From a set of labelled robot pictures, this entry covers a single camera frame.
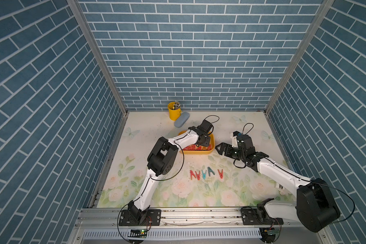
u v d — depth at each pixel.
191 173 0.89
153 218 0.74
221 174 0.88
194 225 0.73
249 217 0.74
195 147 0.99
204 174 0.89
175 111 1.08
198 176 0.87
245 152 0.67
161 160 0.57
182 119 1.14
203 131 0.80
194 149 0.98
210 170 0.89
